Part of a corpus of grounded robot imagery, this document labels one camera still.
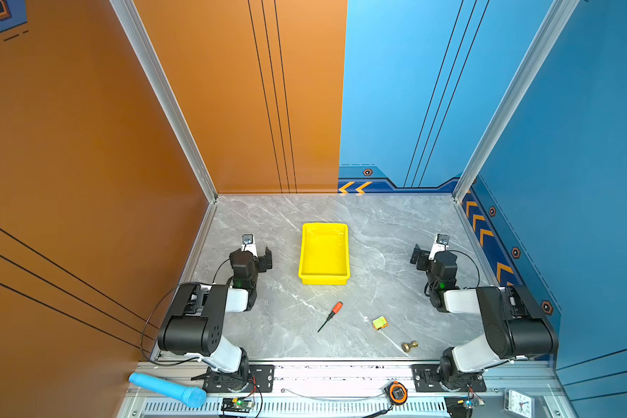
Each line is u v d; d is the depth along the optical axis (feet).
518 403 2.24
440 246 2.64
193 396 2.23
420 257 2.79
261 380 2.43
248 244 2.64
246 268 2.34
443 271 2.33
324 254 3.37
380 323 2.69
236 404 2.32
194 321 1.50
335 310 2.79
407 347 2.53
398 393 2.25
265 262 2.78
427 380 2.38
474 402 2.27
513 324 1.50
